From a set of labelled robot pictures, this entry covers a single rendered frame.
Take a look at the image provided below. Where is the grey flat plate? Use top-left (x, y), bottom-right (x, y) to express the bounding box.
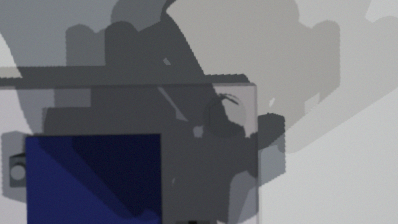
top-left (0, 83), bottom-right (259, 224)

